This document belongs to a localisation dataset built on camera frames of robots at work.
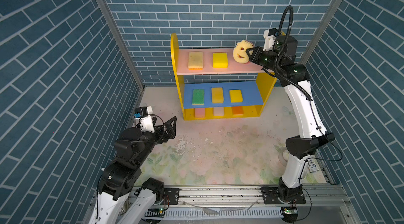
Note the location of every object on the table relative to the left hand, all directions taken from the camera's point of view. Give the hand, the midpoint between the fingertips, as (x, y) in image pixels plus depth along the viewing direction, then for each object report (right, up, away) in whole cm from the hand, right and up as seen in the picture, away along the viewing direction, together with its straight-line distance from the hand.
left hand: (168, 117), depth 62 cm
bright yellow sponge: (+32, +10, +33) cm, 47 cm away
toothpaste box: (+71, -28, +21) cm, 79 cm away
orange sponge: (+35, 0, +42) cm, 55 cm away
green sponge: (+10, +9, +32) cm, 35 cm away
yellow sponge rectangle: (+21, +10, +34) cm, 41 cm away
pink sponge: (+10, -1, +39) cm, 40 cm away
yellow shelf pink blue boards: (+19, +16, +40) cm, 47 cm away
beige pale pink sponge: (+22, 0, +42) cm, 48 cm away
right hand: (+32, +30, +7) cm, 44 cm away
